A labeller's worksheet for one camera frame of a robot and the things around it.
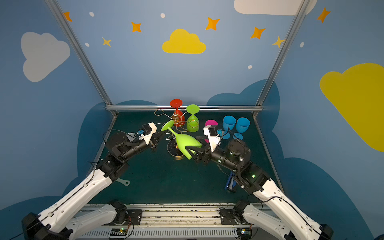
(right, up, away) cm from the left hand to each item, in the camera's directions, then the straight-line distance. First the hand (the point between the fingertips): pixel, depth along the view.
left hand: (164, 126), depth 64 cm
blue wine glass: (+45, +2, +30) cm, 54 cm away
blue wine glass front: (+36, +3, +32) cm, 48 cm away
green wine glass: (+12, +3, +31) cm, 34 cm away
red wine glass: (+5, +4, +15) cm, 17 cm away
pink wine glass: (+24, +3, +31) cm, 40 cm away
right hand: (+13, -6, -5) cm, 15 cm away
